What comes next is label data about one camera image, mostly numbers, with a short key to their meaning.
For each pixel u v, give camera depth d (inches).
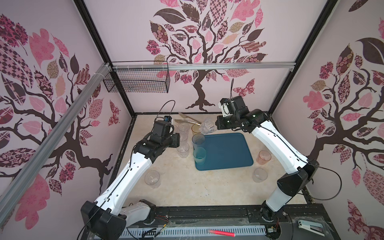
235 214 30.0
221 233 27.3
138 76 37.3
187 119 45.4
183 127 40.9
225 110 24.4
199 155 35.6
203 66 37.1
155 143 20.7
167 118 25.3
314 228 27.1
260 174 34.1
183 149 38.3
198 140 37.2
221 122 25.8
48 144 20.3
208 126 32.0
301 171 16.5
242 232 27.4
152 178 33.5
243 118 20.9
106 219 14.3
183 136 40.1
